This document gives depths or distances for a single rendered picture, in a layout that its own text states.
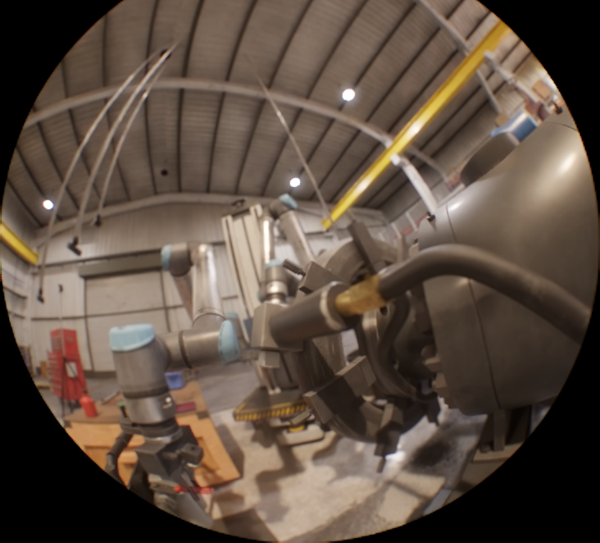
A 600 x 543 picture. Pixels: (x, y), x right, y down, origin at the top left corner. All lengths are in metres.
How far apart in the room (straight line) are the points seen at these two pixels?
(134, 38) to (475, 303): 8.27
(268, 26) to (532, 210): 7.63
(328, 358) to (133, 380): 0.40
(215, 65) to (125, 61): 3.18
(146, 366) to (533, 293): 0.46
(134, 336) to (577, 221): 0.65
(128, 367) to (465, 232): 0.58
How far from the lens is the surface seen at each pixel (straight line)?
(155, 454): 0.38
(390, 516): 0.88
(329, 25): 8.10
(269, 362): 0.48
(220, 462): 1.19
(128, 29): 8.12
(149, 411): 0.38
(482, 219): 0.39
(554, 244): 0.35
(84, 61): 8.65
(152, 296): 9.31
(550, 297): 0.20
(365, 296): 0.24
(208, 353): 0.45
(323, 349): 0.50
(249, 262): 1.58
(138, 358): 0.36
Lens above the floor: 0.76
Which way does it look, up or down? 21 degrees up
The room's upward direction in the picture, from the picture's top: 20 degrees counter-clockwise
